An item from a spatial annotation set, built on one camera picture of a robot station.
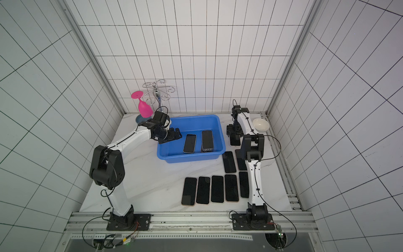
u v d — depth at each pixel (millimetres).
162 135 781
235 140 1095
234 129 944
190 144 1008
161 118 746
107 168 487
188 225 727
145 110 1003
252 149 669
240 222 726
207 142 1006
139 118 1129
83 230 670
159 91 950
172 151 979
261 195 654
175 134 845
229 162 917
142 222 724
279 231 697
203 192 816
